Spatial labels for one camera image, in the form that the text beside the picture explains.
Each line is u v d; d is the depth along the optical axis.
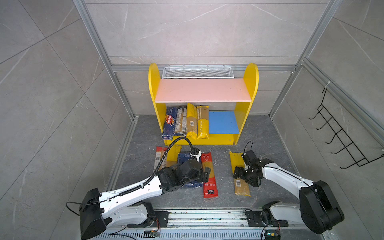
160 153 0.95
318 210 0.41
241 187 0.82
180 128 0.90
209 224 0.73
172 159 0.92
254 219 0.73
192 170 0.53
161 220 0.73
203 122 0.93
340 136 0.68
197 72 0.98
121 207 0.43
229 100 0.72
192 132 0.87
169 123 0.91
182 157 0.90
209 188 0.81
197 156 0.66
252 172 0.64
